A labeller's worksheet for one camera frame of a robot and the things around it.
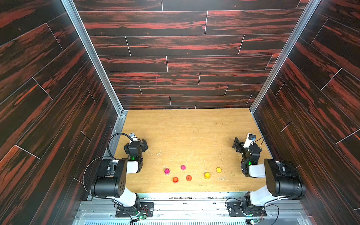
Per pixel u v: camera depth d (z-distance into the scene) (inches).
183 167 34.8
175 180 32.4
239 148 32.8
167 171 33.9
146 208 28.4
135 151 28.7
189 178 33.1
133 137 32.0
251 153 27.2
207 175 33.2
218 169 34.7
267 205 25.2
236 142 33.4
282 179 18.3
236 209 28.9
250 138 30.6
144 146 34.6
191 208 29.7
